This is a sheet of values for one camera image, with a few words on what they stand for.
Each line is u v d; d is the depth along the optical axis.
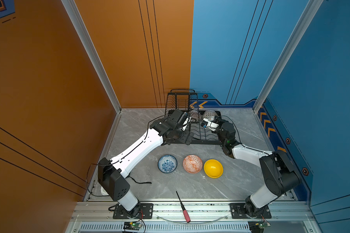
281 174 0.46
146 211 0.73
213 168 0.87
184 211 0.73
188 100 1.01
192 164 0.89
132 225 0.71
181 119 0.59
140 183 0.83
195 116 1.12
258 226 0.70
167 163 0.89
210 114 1.12
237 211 0.72
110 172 0.41
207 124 0.77
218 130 0.79
